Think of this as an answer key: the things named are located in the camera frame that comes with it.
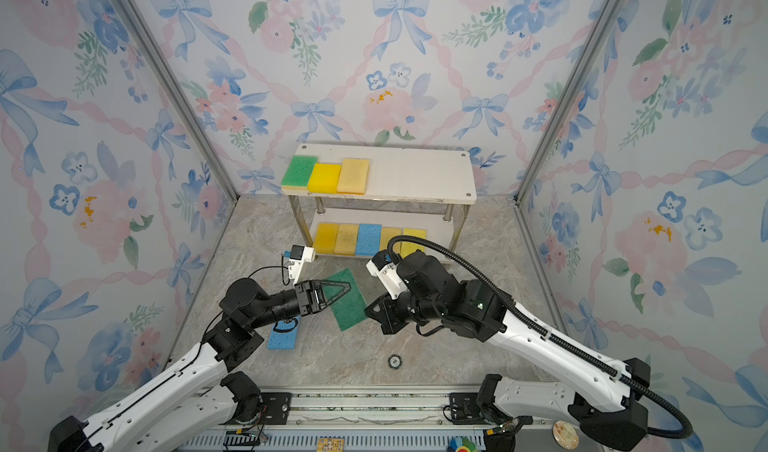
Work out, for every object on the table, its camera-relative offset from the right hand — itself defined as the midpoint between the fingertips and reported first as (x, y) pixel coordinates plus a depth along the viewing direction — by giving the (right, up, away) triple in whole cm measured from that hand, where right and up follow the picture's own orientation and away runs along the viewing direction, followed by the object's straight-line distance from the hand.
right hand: (365, 310), depth 62 cm
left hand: (-3, +5, -2) cm, 6 cm away
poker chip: (+7, -19, +20) cm, 29 cm away
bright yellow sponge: (-16, +14, +36) cm, 41 cm away
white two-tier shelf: (+15, +27, +15) cm, 34 cm away
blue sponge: (-25, -14, +22) cm, 36 cm away
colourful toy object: (+22, -33, +7) cm, 40 cm away
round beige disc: (+46, -32, +9) cm, 57 cm away
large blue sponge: (-2, +13, +36) cm, 39 cm away
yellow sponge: (+4, +15, +39) cm, 42 cm away
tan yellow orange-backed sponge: (-9, +13, +36) cm, 39 cm away
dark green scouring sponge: (-3, 0, 0) cm, 3 cm away
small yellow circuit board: (-9, -33, +7) cm, 35 cm away
